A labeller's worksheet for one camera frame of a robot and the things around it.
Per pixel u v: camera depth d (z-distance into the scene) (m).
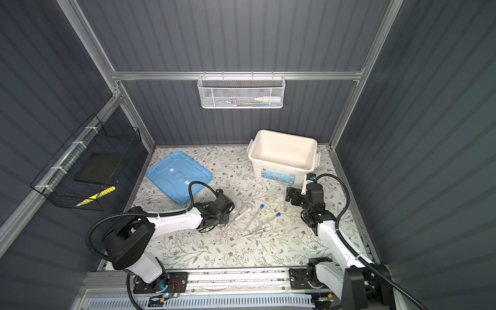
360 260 0.43
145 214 0.50
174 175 1.08
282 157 1.13
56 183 0.62
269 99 0.87
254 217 0.91
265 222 0.89
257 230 0.87
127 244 0.45
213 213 0.70
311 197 0.67
